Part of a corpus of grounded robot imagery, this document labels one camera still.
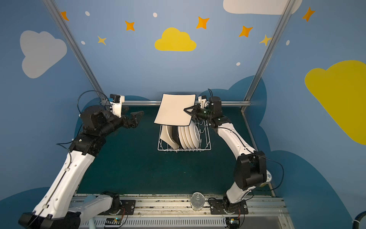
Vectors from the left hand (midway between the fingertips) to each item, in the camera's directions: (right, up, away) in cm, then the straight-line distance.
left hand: (133, 108), depth 67 cm
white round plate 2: (+25, -18, +19) cm, 36 cm away
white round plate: (+22, -15, +18) cm, 33 cm away
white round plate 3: (+27, -16, +19) cm, 37 cm away
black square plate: (+19, -15, +21) cm, 32 cm away
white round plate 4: (+32, -13, +23) cm, 41 cm away
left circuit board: (-13, -59, +6) cm, 60 cm away
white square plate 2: (+13, -15, +17) cm, 26 cm away
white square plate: (+17, 0, +15) cm, 23 cm away
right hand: (+25, +1, +11) cm, 27 cm away
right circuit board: (+51, -59, +6) cm, 78 cm away
